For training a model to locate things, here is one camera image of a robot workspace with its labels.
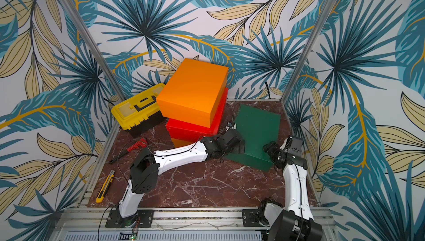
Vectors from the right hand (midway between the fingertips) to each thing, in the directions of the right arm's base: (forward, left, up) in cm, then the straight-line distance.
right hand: (269, 150), depth 83 cm
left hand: (+2, +16, +2) cm, 16 cm away
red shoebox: (+7, +43, +9) cm, 44 cm away
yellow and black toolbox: (+21, +67, +6) cm, 71 cm away
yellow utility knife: (-12, +81, -10) cm, 82 cm away
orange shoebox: (+10, +48, -7) cm, 49 cm away
